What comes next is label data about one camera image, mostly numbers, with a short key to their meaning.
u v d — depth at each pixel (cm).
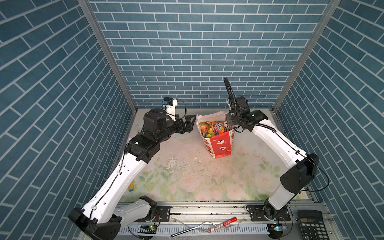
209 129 85
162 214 74
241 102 60
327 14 73
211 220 74
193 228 69
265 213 68
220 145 82
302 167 43
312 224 69
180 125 56
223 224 70
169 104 54
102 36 81
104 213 37
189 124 57
